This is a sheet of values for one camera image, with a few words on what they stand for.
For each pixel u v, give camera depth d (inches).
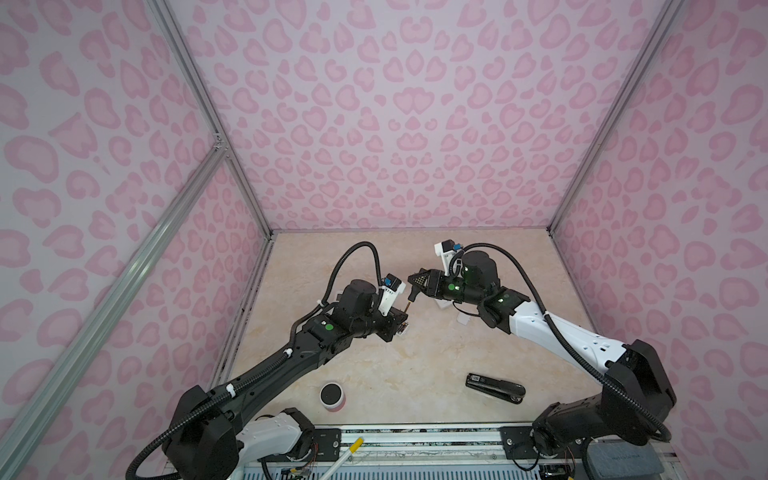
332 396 30.3
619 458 27.1
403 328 36.4
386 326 26.6
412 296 29.6
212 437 15.1
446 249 28.6
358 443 28.9
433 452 28.5
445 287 27.2
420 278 29.3
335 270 22.7
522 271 26.2
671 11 27.0
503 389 31.3
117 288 22.7
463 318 26.7
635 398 16.5
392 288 26.6
